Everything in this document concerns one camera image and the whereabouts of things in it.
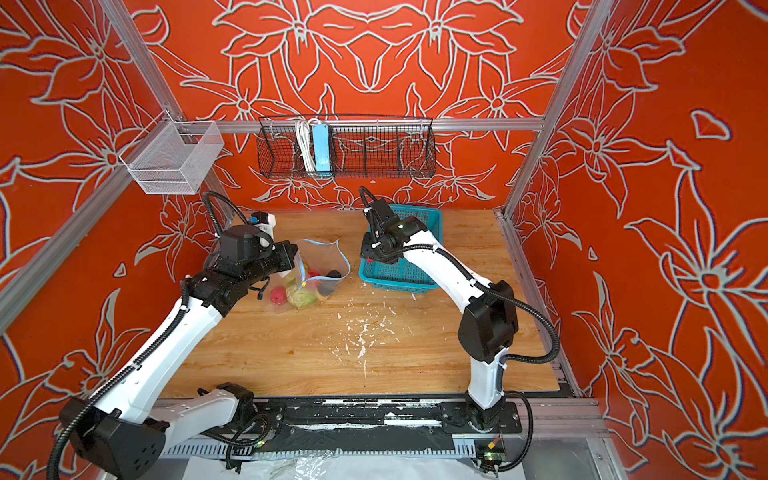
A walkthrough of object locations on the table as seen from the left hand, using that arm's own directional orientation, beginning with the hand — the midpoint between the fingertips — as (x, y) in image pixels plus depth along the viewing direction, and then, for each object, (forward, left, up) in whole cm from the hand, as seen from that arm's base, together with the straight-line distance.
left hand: (296, 243), depth 74 cm
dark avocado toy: (+2, -8, -15) cm, 17 cm away
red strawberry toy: (-2, -3, -10) cm, 11 cm away
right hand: (+5, -16, -8) cm, 19 cm away
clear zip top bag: (+4, -4, -10) cm, 12 cm away
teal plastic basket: (+10, -29, -28) cm, 41 cm away
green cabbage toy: (-4, +2, -21) cm, 22 cm away
